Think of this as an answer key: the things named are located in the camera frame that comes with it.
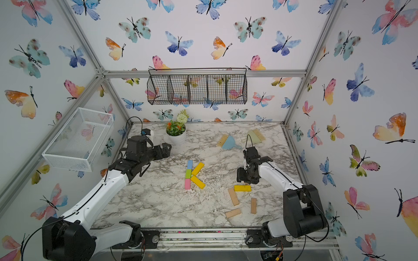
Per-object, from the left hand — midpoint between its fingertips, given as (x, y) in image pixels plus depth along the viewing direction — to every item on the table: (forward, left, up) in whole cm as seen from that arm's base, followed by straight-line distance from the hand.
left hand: (165, 145), depth 82 cm
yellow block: (-2, -15, -21) cm, 26 cm away
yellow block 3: (-14, -39, -21) cm, 47 cm away
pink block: (-11, -9, -21) cm, 26 cm away
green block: (-5, -9, -22) cm, 24 cm away
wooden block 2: (-24, -44, -20) cm, 54 cm away
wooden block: (-19, -34, -21) cm, 44 cm away
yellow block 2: (-10, -15, -21) cm, 28 cm away
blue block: (+1, -10, -21) cm, 23 cm away
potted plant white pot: (+15, -2, -6) cm, 16 cm away
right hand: (-11, -40, -16) cm, 44 cm away
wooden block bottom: (-27, -33, -21) cm, 47 cm away
